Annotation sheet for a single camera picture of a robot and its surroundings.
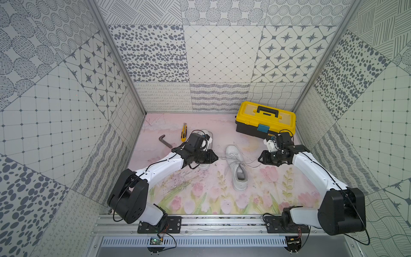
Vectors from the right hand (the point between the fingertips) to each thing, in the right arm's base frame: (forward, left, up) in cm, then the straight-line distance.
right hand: (261, 161), depth 85 cm
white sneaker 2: (-2, +29, +18) cm, 34 cm away
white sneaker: (-3, +13, -1) cm, 13 cm away
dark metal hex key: (+20, +62, -8) cm, 65 cm away
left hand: (+1, +24, +5) cm, 24 cm away
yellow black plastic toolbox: (+23, -4, +7) cm, 25 cm away
